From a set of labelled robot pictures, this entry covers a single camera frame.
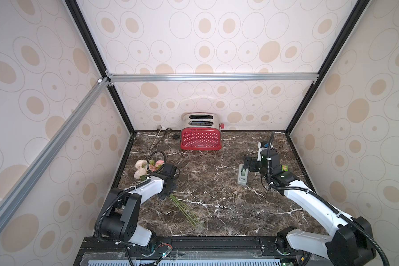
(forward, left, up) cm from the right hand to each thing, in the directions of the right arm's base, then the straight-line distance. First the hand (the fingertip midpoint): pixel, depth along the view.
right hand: (259, 157), depth 84 cm
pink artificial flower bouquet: (-3, +62, -9) cm, 63 cm away
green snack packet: (+6, -20, -17) cm, 27 cm away
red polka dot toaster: (+18, +31, 0) cm, 35 cm away
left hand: (-11, +44, -16) cm, 48 cm away
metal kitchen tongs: (+31, +56, -14) cm, 66 cm away
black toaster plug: (+27, +49, -14) cm, 57 cm away
